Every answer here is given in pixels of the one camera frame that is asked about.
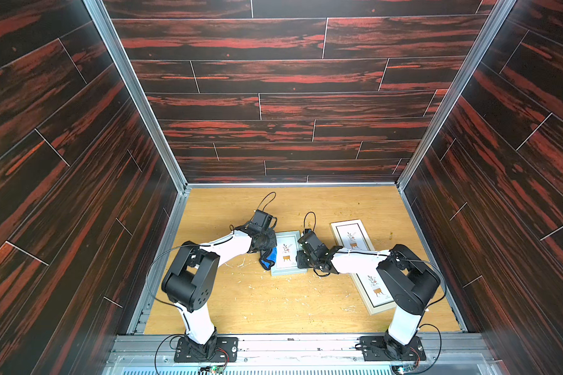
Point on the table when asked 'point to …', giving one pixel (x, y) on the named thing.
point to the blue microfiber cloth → (270, 260)
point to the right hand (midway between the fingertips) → (303, 255)
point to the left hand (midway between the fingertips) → (275, 241)
